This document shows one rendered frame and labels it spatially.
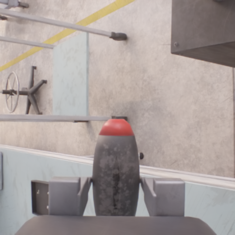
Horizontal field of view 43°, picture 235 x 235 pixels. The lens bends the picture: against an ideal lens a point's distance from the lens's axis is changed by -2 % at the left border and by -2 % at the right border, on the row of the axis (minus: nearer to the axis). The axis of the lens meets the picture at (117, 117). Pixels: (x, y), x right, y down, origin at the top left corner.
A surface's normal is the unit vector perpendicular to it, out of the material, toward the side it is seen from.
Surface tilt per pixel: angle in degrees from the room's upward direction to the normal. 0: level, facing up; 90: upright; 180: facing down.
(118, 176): 59
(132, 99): 0
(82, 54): 0
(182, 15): 0
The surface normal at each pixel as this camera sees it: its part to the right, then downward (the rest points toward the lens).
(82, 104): -0.80, -0.02
